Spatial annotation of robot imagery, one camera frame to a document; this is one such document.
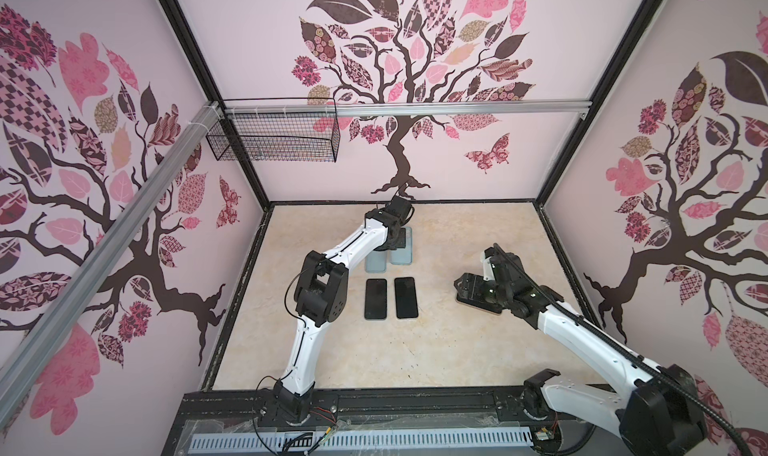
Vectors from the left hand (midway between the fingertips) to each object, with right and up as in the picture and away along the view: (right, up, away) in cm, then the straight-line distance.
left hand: (391, 244), depth 97 cm
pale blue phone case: (+4, -4, -1) cm, 6 cm away
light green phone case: (-5, -7, +5) cm, 10 cm away
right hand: (+21, -10, -14) cm, 27 cm away
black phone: (+4, -17, -5) cm, 18 cm away
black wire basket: (-48, +43, +24) cm, 69 cm away
